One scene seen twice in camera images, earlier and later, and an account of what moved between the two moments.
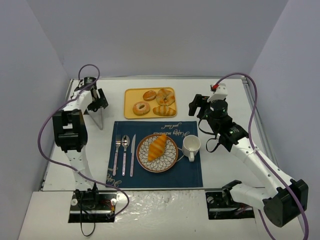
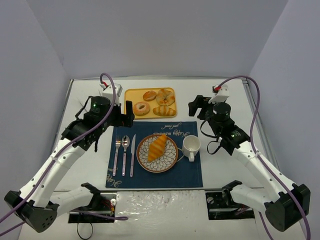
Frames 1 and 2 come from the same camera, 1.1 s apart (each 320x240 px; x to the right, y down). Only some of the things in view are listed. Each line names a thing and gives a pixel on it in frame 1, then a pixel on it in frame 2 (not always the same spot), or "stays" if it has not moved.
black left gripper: (99, 100) to (122, 115)
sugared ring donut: (141, 108) stays
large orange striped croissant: (157, 147) stays
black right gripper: (196, 105) stays
